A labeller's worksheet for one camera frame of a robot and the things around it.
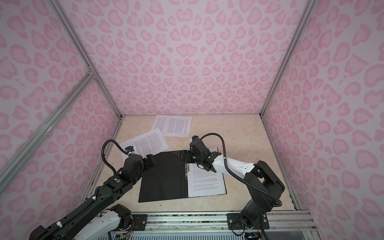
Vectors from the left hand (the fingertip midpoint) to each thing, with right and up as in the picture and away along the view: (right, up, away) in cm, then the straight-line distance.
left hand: (147, 155), depth 82 cm
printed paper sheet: (-4, +5, +22) cm, 23 cm away
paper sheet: (+9, +17, +32) cm, 37 cm away
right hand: (+21, 0, +3) cm, 21 cm away
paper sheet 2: (+30, -16, +4) cm, 35 cm away
